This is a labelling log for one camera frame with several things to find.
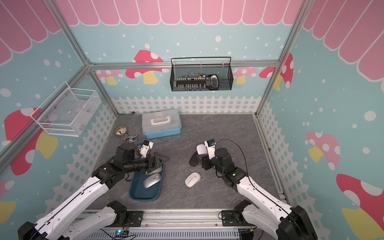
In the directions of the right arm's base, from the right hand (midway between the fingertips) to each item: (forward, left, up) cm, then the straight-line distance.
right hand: (202, 153), depth 80 cm
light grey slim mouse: (+1, 0, +3) cm, 3 cm away
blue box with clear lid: (+26, +27, -4) cm, 37 cm away
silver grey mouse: (-9, +29, -14) cm, 34 cm away
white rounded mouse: (-9, +5, -14) cm, 17 cm away
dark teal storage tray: (-16, +35, -14) cm, 41 cm away
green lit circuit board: (-34, +40, -18) cm, 55 cm away
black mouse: (+3, +5, -15) cm, 16 cm away
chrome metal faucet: (+21, +50, -14) cm, 56 cm away
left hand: (-9, +18, +5) cm, 20 cm away
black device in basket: (+39, -7, +18) cm, 44 cm away
